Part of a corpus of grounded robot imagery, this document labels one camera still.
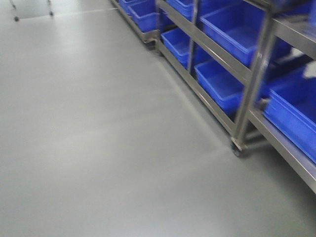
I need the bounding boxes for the steel rack with roller tracks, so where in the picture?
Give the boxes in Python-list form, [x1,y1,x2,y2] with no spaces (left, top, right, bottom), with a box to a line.
[246,0,316,196]

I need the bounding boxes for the blue plastic bin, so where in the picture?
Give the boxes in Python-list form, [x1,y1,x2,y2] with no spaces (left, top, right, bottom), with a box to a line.
[166,0,198,22]
[128,2,161,33]
[160,27,213,69]
[200,3,266,67]
[194,59,248,117]
[118,0,139,13]

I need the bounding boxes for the steel cart on castors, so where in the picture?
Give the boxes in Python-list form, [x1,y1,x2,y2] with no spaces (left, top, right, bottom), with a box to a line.
[9,0,55,22]

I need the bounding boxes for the steel rack on castors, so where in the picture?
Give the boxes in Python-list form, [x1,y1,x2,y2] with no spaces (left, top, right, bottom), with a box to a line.
[155,0,275,158]
[110,0,161,50]

